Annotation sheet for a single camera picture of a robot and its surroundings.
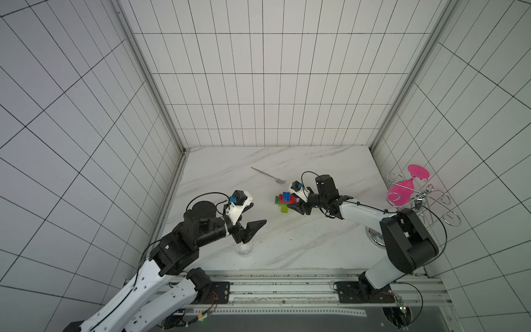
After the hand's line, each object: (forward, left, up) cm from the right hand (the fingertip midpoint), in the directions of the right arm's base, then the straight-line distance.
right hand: (293, 193), depth 90 cm
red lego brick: (-6, +1, +3) cm, 7 cm away
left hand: (-21, +14, +18) cm, 31 cm away
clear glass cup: (-23, +20, -8) cm, 31 cm away
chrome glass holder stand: (-12, -42, +17) cm, 47 cm away
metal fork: (+13, +7, -9) cm, 17 cm away
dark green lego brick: (-4, +7, +1) cm, 8 cm away
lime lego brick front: (-5, +4, -4) cm, 8 cm away
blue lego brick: (-4, +3, +4) cm, 6 cm away
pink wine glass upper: (+1, -45, +18) cm, 49 cm away
